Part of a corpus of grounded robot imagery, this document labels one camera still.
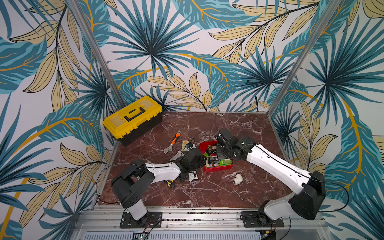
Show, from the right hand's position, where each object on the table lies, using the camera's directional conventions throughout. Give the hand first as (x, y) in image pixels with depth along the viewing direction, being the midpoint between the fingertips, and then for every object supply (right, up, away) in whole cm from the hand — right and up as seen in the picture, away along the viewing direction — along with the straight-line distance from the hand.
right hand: (220, 151), depth 80 cm
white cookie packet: (-24, -4, +15) cm, 28 cm away
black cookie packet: (-19, -9, -14) cm, 25 cm away
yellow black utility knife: (-27, -18, +4) cm, 33 cm away
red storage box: (-3, -8, +10) cm, 14 cm away
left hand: (-7, -7, +8) cm, 13 cm away
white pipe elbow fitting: (+11, -17, +5) cm, 20 cm away
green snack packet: (+5, -8, +10) cm, 14 cm away
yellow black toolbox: (-51, +17, +13) cm, 56 cm away
